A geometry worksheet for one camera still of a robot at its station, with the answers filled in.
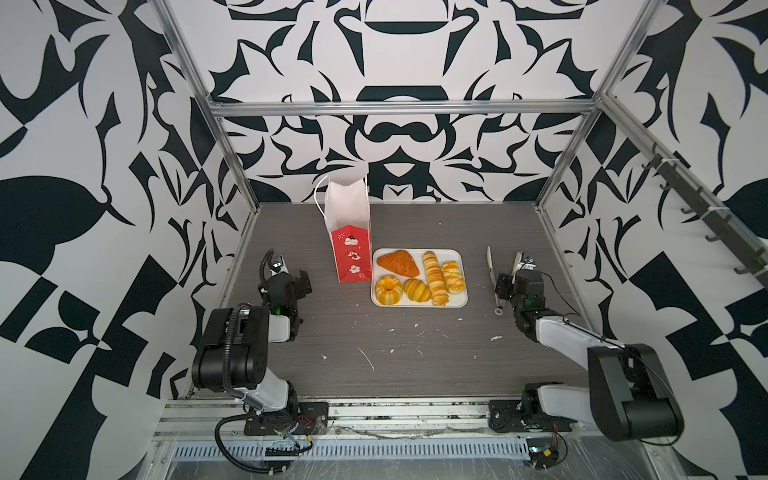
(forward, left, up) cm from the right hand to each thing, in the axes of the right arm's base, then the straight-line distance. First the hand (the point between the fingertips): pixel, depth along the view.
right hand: (517, 273), depth 90 cm
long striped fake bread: (0, +23, -7) cm, 24 cm away
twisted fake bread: (0, +18, -5) cm, 18 cm away
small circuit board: (-43, +3, -10) cm, 44 cm away
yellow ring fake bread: (-3, +39, -4) cm, 39 cm away
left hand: (+2, +70, 0) cm, 70 cm away
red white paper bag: (+21, +52, +1) cm, 56 cm away
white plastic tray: (+3, +29, -8) cm, 30 cm away
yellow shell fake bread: (-3, +30, -4) cm, 30 cm away
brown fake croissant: (+8, +34, -4) cm, 36 cm away
